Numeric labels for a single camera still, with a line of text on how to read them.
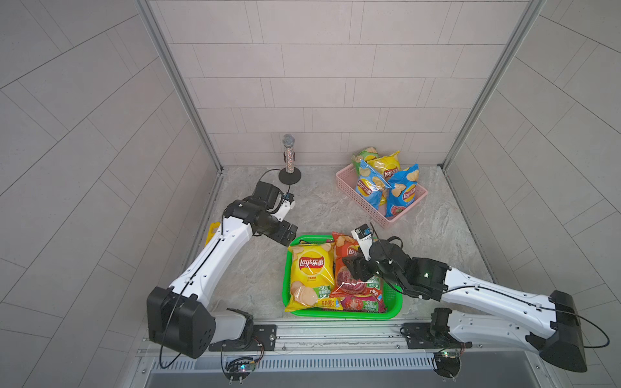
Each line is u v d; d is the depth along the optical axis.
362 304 0.71
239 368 0.65
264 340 0.71
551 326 0.40
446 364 0.68
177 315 0.37
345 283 0.65
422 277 0.51
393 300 0.72
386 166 0.99
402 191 0.90
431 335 0.64
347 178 1.09
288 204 0.71
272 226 0.64
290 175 1.08
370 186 0.92
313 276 0.71
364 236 0.62
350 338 0.72
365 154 1.05
